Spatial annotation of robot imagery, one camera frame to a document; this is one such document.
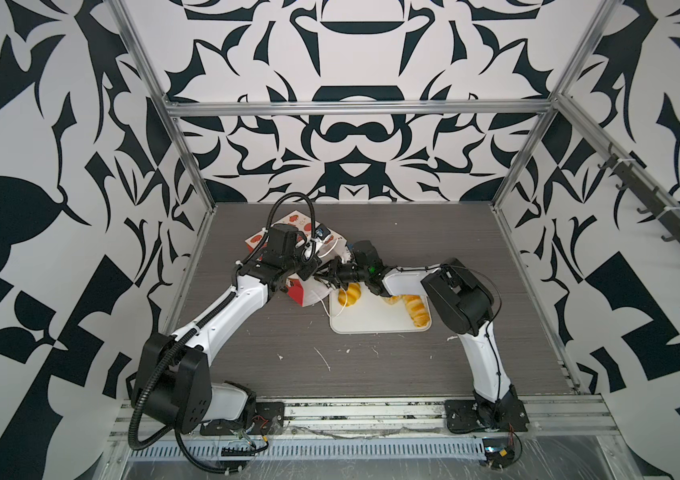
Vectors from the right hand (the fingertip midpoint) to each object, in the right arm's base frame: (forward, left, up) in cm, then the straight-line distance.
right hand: (313, 274), depth 90 cm
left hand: (+4, -2, +11) cm, 12 cm away
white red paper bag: (-3, -4, +20) cm, 20 cm away
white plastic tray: (-11, -17, -4) cm, 21 cm away
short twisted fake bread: (-5, -24, -6) cm, 25 cm away
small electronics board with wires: (-43, -45, -11) cm, 63 cm away
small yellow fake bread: (-4, -11, -6) cm, 13 cm away
